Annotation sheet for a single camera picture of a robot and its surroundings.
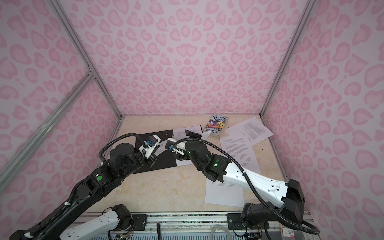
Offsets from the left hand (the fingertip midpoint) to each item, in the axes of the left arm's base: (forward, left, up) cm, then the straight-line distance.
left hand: (157, 142), depth 67 cm
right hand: (+4, -12, 0) cm, 12 cm away
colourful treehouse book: (+34, -32, -29) cm, 55 cm away
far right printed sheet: (+33, -59, -33) cm, 75 cm away
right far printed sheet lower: (+15, -48, -33) cm, 60 cm away
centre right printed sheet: (-13, -34, -33) cm, 49 cm away
